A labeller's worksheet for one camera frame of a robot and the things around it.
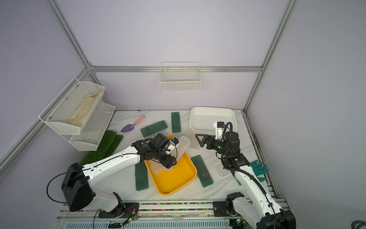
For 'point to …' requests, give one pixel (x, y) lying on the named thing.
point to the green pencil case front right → (202, 172)
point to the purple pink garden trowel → (129, 127)
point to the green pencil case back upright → (176, 122)
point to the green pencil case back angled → (152, 129)
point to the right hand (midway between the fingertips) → (201, 138)
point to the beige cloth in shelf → (79, 115)
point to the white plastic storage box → (202, 119)
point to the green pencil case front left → (141, 176)
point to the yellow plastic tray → (167, 182)
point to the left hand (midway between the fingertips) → (170, 160)
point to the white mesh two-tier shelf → (88, 137)
